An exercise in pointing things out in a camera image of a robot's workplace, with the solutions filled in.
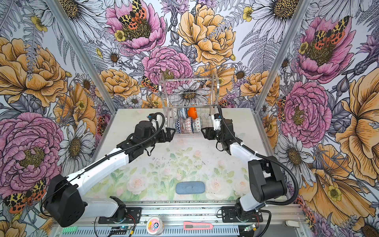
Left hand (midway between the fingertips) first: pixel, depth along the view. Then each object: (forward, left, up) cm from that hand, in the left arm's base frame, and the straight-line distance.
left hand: (168, 134), depth 82 cm
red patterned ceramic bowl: (+14, -7, -10) cm, 19 cm away
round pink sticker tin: (-40, +3, -9) cm, 41 cm away
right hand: (+5, -21, -6) cm, 23 cm away
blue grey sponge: (-23, -12, -17) cm, 31 cm away
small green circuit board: (-40, +21, -20) cm, 49 cm away
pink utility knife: (-39, -12, -19) cm, 45 cm away
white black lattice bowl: (+23, -1, -7) cm, 24 cm away
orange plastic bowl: (+26, -13, -9) cm, 30 cm away
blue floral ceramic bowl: (+24, -7, -7) cm, 26 cm away
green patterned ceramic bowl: (+13, -17, -7) cm, 23 cm away
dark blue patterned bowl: (+14, -13, -9) cm, 21 cm away
